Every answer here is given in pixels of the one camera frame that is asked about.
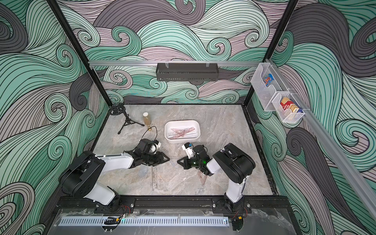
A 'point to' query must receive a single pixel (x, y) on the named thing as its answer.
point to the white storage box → (184, 124)
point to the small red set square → (202, 177)
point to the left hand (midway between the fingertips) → (167, 159)
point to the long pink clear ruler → (154, 177)
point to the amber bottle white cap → (147, 120)
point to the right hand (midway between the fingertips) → (179, 161)
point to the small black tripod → (116, 109)
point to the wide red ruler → (185, 131)
